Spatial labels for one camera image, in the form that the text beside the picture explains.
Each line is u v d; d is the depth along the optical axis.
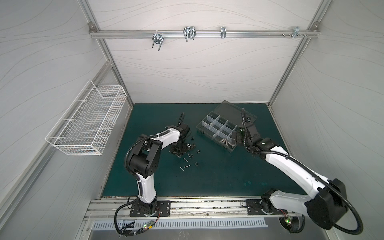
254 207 0.73
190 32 0.77
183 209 0.75
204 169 0.90
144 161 0.50
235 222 0.70
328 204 0.39
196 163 0.88
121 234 0.67
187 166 0.88
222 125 1.01
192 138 1.01
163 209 0.74
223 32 0.78
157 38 0.80
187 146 0.96
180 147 0.81
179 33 0.75
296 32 0.76
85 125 0.69
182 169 0.86
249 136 0.61
